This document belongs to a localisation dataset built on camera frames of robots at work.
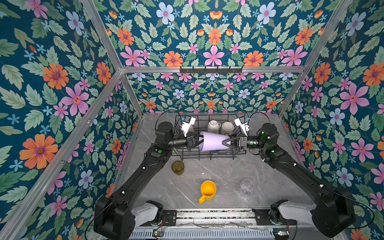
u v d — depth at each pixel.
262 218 0.73
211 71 0.92
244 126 0.61
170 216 0.74
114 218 0.38
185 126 0.62
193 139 0.63
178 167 0.90
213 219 0.75
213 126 0.96
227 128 0.96
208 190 0.82
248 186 0.78
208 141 0.60
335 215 0.39
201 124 1.12
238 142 0.58
